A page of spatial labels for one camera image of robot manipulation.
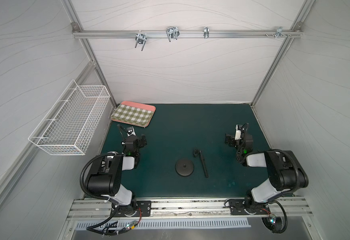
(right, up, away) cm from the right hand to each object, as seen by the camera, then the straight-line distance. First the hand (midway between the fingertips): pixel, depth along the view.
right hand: (235, 133), depth 95 cm
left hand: (-65, -2, -1) cm, 65 cm away
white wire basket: (-88, +7, -26) cm, 92 cm away
